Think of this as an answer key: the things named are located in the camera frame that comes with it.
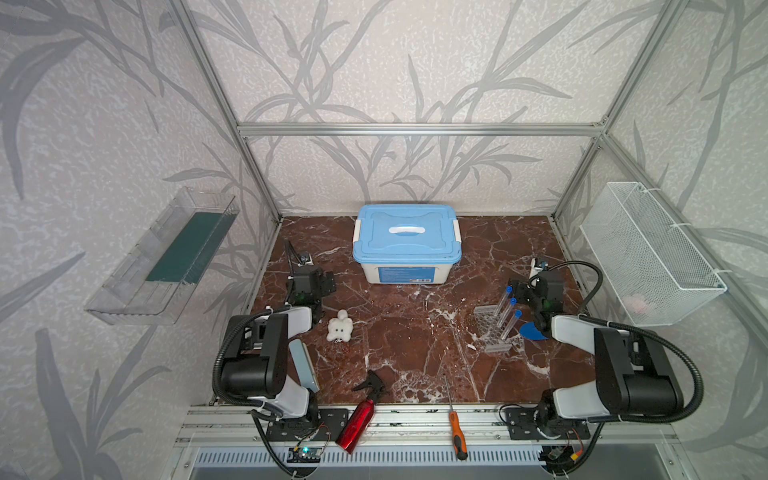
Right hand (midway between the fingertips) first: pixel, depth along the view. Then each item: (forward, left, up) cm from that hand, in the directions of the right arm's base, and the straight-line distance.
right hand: (524, 273), depth 95 cm
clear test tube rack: (-17, +12, -6) cm, 21 cm away
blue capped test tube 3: (-19, +9, +9) cm, 22 cm away
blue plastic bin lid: (+8, +38, +10) cm, 40 cm away
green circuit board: (-47, +63, -8) cm, 79 cm away
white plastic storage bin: (-1, +38, 0) cm, 38 cm away
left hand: (+2, +67, +2) cm, 67 cm away
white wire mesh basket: (-18, -13, +29) cm, 36 cm away
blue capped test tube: (-10, +9, +6) cm, 15 cm away
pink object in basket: (-18, -19, +14) cm, 29 cm away
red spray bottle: (-39, +50, -3) cm, 63 cm away
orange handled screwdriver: (-45, +26, -3) cm, 52 cm away
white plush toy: (-17, +58, -3) cm, 60 cm away
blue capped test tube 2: (-14, +9, +7) cm, 18 cm away
